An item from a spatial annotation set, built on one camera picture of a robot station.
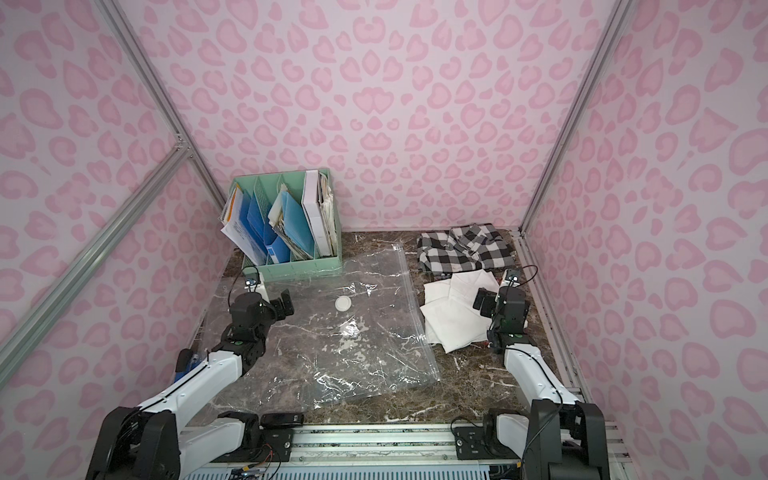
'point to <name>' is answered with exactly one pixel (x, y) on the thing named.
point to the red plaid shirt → (486, 343)
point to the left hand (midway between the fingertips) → (272, 288)
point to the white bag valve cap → (343, 303)
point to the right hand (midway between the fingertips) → (498, 288)
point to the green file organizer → (269, 253)
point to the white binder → (313, 215)
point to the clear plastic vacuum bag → (350, 334)
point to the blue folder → (294, 223)
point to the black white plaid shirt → (463, 247)
